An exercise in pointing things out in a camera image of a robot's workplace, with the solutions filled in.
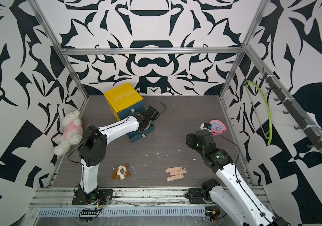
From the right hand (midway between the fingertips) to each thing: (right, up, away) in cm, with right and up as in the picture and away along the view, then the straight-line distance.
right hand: (188, 135), depth 78 cm
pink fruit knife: (-10, -21, +6) cm, 24 cm away
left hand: (-29, +8, +16) cm, 34 cm away
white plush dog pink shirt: (-67, 0, +8) cm, 68 cm away
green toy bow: (+37, +7, -2) cm, 38 cm away
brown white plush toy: (-37, -21, +2) cm, 43 cm away
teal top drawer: (-29, +16, +9) cm, 34 cm away
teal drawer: (-31, -2, +12) cm, 33 cm away
